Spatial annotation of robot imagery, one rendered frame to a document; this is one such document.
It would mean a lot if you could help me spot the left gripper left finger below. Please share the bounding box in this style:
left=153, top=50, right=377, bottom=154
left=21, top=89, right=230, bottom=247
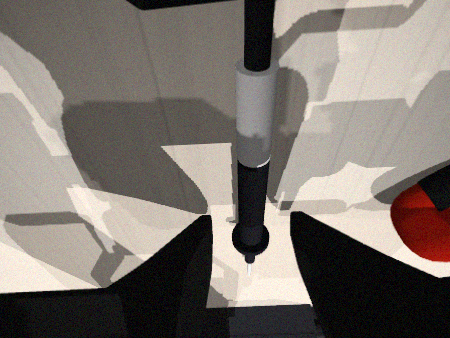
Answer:
left=0, top=215, right=213, bottom=338

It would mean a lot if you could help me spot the red and black screwdriver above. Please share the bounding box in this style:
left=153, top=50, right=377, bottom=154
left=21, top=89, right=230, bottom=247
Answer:
left=390, top=165, right=450, bottom=262

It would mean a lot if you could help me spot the black tester probe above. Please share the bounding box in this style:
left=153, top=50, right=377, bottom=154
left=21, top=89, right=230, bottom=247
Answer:
left=232, top=0, right=280, bottom=276

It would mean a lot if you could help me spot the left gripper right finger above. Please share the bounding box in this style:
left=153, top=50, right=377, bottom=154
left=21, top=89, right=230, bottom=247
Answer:
left=290, top=211, right=450, bottom=338

